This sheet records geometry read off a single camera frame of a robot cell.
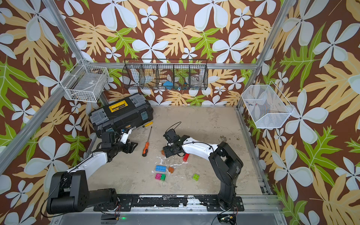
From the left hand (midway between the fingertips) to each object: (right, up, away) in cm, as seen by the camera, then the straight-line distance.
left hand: (132, 140), depth 91 cm
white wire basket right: (+85, +21, -7) cm, 88 cm away
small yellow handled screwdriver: (+7, +10, +17) cm, 21 cm away
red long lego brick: (+35, -11, 0) cm, 37 cm away
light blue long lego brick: (+20, -17, -5) cm, 26 cm away
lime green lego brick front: (+41, -21, -9) cm, 47 cm away
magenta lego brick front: (+18, -21, -9) cm, 29 cm away
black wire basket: (+28, +44, +4) cm, 53 cm away
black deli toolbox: (-8, +17, +1) cm, 19 cm away
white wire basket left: (-28, +36, -5) cm, 46 cm away
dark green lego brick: (+21, -21, -9) cm, 31 cm away
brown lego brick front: (+26, -17, -7) cm, 32 cm away
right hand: (+24, -7, -1) cm, 25 cm away
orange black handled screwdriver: (+9, -7, 0) cm, 11 cm away
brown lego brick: (+20, -9, +2) cm, 22 cm away
